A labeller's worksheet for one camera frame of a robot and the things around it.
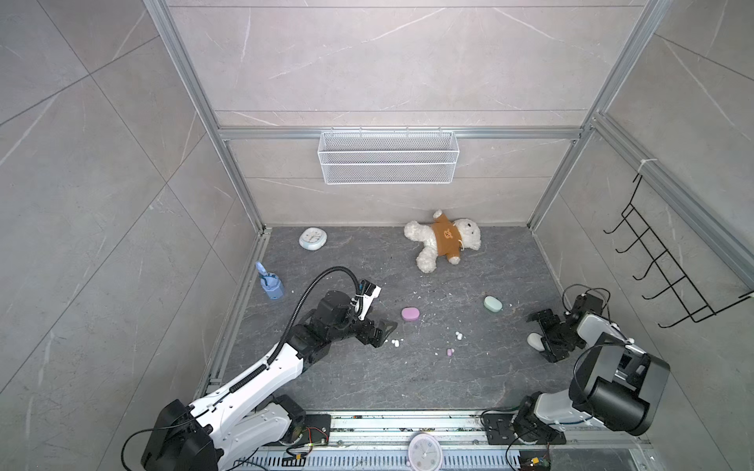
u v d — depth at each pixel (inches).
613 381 17.2
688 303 24.1
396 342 34.6
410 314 36.6
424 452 27.0
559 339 29.4
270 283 36.6
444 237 41.7
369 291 26.5
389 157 39.5
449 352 33.8
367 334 26.5
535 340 34.3
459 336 35.4
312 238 44.7
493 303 37.6
